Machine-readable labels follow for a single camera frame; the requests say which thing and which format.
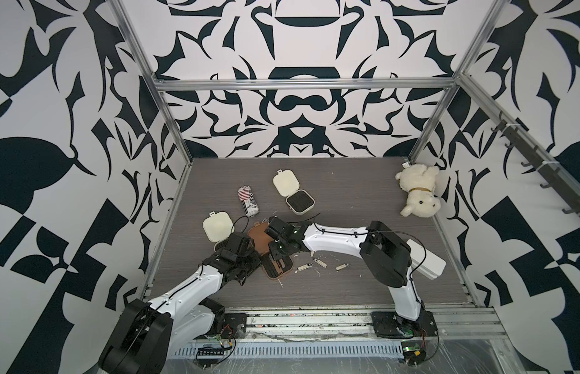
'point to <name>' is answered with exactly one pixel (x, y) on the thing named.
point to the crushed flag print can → (249, 204)
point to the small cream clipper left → (303, 267)
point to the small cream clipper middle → (321, 262)
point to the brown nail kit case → (271, 268)
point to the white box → (425, 262)
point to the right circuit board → (414, 354)
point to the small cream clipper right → (341, 266)
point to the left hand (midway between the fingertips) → (261, 255)
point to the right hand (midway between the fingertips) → (273, 248)
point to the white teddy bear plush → (419, 181)
